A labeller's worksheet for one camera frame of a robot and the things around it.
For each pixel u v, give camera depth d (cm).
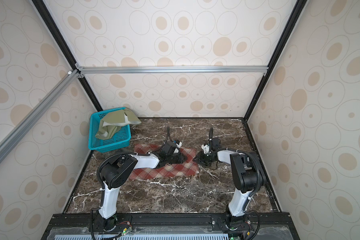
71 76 85
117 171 53
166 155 78
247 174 49
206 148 92
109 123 102
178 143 92
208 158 83
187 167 91
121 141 94
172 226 73
